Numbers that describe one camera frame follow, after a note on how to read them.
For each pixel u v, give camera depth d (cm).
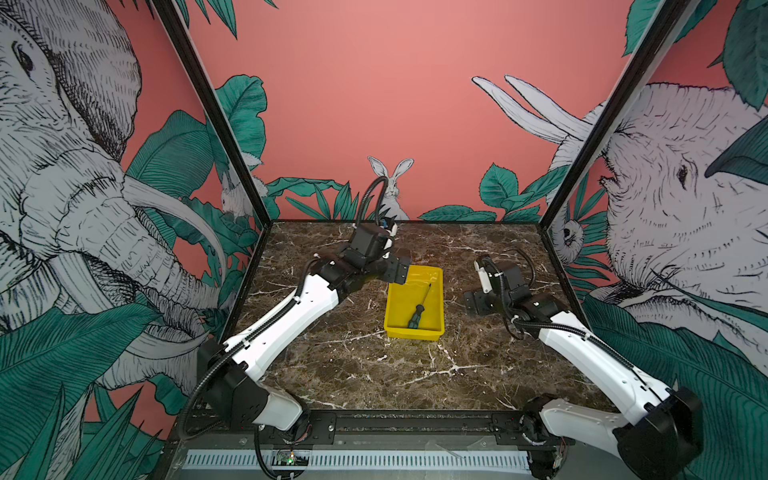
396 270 68
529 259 111
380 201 63
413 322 90
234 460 70
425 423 76
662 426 38
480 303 73
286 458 70
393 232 69
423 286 103
